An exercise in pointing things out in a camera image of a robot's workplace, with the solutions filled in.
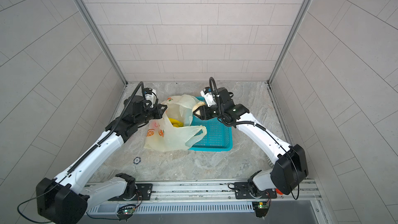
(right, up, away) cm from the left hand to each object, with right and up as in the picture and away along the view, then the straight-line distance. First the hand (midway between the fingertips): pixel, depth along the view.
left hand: (170, 104), depth 75 cm
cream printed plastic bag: (+2, -12, -4) cm, 13 cm away
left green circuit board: (-15, -44, -11) cm, 48 cm away
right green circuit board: (+43, -44, -7) cm, 62 cm away
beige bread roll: (+14, -3, -5) cm, 15 cm away
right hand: (+13, -4, 0) cm, 14 cm away
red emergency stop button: (+51, -40, -5) cm, 65 cm away
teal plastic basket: (+24, -19, +15) cm, 35 cm away
